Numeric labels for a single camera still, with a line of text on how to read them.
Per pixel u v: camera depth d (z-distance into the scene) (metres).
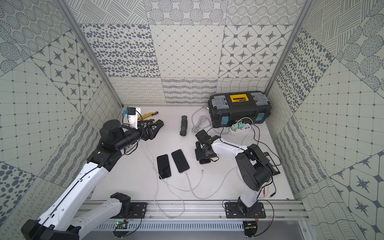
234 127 1.00
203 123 1.10
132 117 0.60
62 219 0.38
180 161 0.91
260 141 0.97
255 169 0.46
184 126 1.07
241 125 1.01
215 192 0.81
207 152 0.79
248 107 0.98
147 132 0.60
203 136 0.75
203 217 0.74
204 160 0.86
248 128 1.04
